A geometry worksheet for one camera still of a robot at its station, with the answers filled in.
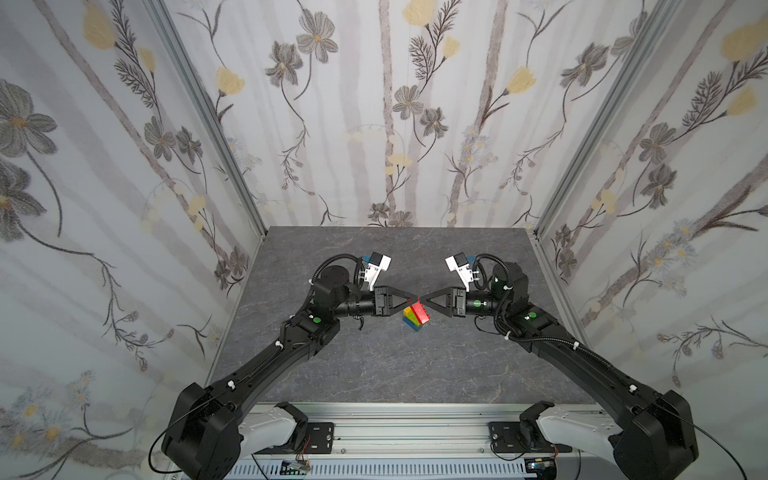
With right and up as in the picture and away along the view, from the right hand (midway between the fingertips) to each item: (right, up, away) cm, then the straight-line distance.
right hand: (433, 300), depth 67 cm
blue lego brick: (-3, -12, +26) cm, 29 cm away
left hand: (-5, 0, -2) cm, 5 cm away
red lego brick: (-3, -3, -1) cm, 4 cm away
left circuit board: (-34, -41, +4) cm, 54 cm away
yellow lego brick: (-6, -2, -2) cm, 7 cm away
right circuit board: (+28, -42, +5) cm, 50 cm away
